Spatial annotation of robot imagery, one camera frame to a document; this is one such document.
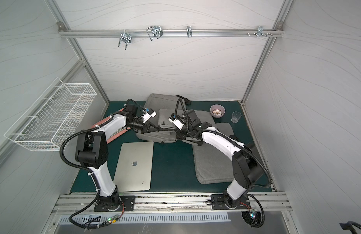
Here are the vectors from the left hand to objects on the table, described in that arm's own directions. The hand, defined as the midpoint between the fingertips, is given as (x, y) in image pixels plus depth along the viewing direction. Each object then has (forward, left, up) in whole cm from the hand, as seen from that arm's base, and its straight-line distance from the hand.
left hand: (157, 129), depth 88 cm
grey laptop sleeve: (-17, -34, -10) cm, 40 cm away
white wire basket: (-10, +47, +19) cm, 52 cm away
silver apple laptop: (-21, +13, -13) cm, 27 cm away
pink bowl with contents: (+25, -42, -10) cm, 50 cm away
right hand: (0, -12, +2) cm, 12 cm away
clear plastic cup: (+20, -55, -9) cm, 60 cm away
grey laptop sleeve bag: (+2, -5, -8) cm, 10 cm away
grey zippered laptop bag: (+32, +6, -7) cm, 33 cm away
